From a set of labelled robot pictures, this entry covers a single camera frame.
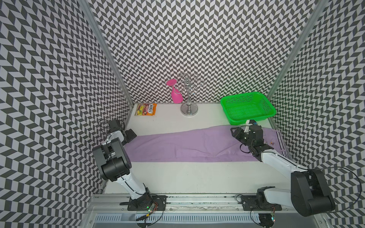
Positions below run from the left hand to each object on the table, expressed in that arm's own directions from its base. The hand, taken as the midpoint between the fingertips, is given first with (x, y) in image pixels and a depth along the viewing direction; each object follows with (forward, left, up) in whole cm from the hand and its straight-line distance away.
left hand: (127, 139), depth 95 cm
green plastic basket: (+30, -84, -3) cm, 89 cm away
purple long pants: (-3, -55, -3) cm, 55 cm away
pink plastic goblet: (+29, -33, +14) cm, 46 cm away
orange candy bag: (+27, -7, 0) cm, 28 cm away
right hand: (0, -69, +8) cm, 70 cm away
